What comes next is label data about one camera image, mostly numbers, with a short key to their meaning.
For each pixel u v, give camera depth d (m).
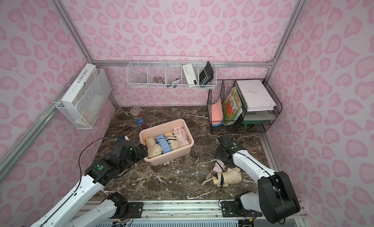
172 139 0.90
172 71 0.98
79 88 0.69
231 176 0.80
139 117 0.92
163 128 0.91
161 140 0.91
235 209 0.72
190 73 0.91
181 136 0.91
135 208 0.73
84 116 0.73
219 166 0.84
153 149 0.83
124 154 0.55
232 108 1.00
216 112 1.10
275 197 0.41
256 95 0.94
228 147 0.69
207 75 0.92
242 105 0.91
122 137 0.67
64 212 0.41
